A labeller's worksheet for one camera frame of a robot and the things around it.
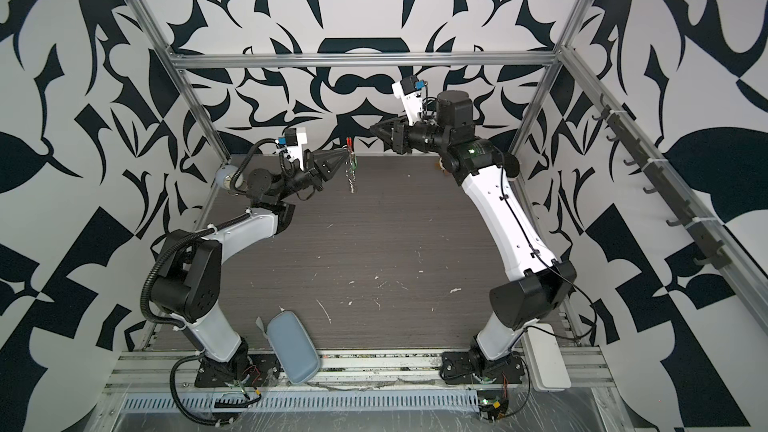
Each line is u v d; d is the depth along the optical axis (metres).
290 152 0.66
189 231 0.51
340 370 0.76
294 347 0.75
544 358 0.71
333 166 0.70
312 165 0.67
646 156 0.60
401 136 0.59
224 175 1.04
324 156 0.68
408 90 0.58
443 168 0.55
